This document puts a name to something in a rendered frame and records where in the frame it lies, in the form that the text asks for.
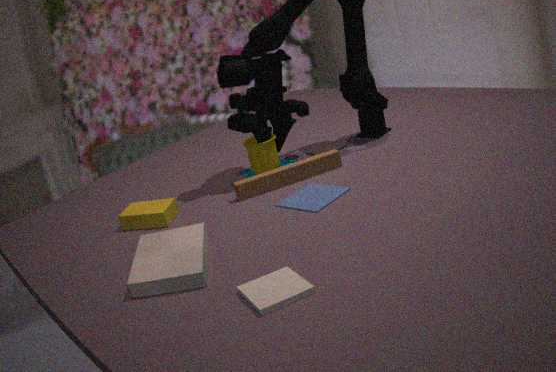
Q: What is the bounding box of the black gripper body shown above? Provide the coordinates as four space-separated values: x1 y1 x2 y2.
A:
228 82 309 133

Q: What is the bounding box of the brown flat bar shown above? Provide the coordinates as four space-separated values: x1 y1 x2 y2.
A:
234 149 342 201

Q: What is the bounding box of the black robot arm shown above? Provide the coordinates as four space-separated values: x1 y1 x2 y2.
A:
217 0 391 138

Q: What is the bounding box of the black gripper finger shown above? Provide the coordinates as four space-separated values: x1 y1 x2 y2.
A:
252 126 272 143
269 118 297 153

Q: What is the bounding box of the yellow rectangular block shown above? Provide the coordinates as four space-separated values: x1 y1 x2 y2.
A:
118 198 180 230

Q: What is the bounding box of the beige flat rectangular slab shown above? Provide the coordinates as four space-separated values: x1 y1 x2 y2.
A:
236 267 316 316

